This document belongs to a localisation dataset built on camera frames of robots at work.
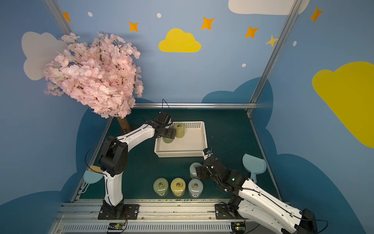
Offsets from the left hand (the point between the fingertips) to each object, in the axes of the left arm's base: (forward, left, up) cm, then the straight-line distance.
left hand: (168, 130), depth 98 cm
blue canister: (-37, -18, 0) cm, 41 cm away
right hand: (-25, -24, +4) cm, 35 cm away
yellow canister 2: (-37, -9, 0) cm, 38 cm away
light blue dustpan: (-20, -56, -8) cm, 60 cm away
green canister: (-3, +1, -8) cm, 8 cm away
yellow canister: (+1, -8, -1) cm, 8 cm away
